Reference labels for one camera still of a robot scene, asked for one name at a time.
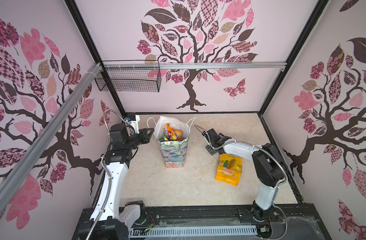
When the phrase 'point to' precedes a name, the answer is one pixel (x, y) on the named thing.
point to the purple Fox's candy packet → (221, 135)
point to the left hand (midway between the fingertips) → (154, 131)
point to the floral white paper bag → (172, 137)
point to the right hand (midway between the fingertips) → (214, 143)
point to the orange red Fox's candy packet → (166, 130)
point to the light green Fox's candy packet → (164, 139)
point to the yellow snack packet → (229, 168)
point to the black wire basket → (131, 80)
